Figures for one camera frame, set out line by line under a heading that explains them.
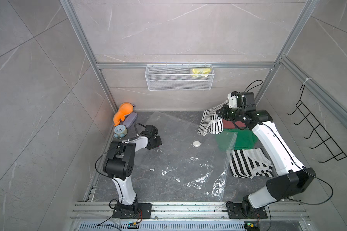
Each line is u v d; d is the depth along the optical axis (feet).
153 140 2.96
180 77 3.31
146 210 2.40
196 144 3.22
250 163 2.96
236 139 3.09
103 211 2.45
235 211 2.39
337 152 1.93
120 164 1.63
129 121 3.62
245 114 1.79
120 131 3.38
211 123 2.57
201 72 2.75
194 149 3.14
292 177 1.31
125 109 3.72
